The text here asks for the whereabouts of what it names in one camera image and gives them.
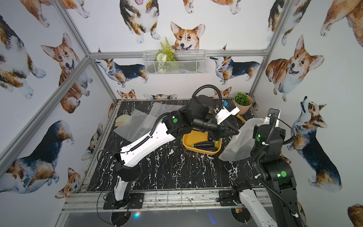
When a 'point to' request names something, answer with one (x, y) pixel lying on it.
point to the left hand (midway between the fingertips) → (240, 133)
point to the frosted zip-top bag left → (139, 125)
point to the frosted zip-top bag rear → (159, 110)
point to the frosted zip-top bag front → (240, 146)
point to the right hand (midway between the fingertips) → (274, 121)
